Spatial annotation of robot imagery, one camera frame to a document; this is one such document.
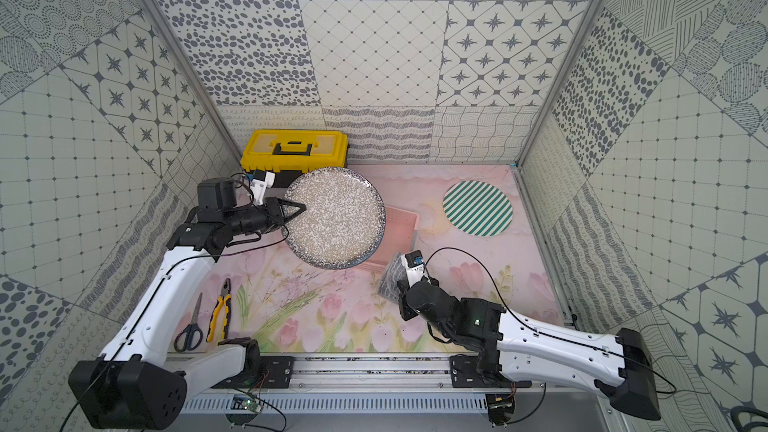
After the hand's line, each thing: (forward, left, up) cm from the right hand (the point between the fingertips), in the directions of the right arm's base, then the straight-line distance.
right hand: (401, 284), depth 74 cm
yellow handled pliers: (-1, +51, -12) cm, 52 cm away
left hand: (+15, +25, +15) cm, 33 cm away
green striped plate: (+35, -28, -15) cm, 47 cm away
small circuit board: (-24, +35, -14) cm, 45 cm away
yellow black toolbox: (+45, +39, +4) cm, 60 cm away
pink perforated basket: (+23, +1, -14) cm, 27 cm away
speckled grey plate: (+13, +15, +9) cm, 22 cm away
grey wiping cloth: (+2, +2, +3) cm, 4 cm away
